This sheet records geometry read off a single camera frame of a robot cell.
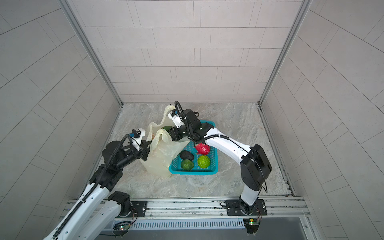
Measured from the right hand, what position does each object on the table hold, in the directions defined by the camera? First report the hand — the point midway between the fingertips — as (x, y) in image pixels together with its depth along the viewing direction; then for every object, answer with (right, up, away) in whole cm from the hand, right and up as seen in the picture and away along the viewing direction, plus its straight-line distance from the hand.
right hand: (169, 132), depth 77 cm
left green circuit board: (-18, -40, -13) cm, 46 cm away
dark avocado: (+8, -14, +7) cm, 18 cm away
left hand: (-4, -3, -6) cm, 8 cm away
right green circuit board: (+40, -41, -10) cm, 58 cm away
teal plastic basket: (+3, -20, +4) cm, 20 cm away
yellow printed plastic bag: (-2, -8, -4) cm, 9 cm away
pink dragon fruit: (+18, -10, +6) cm, 21 cm away
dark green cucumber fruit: (-1, +3, -3) cm, 4 cm away
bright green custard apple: (+18, -16, +3) cm, 24 cm away
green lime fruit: (+9, -18, +3) cm, 20 cm away
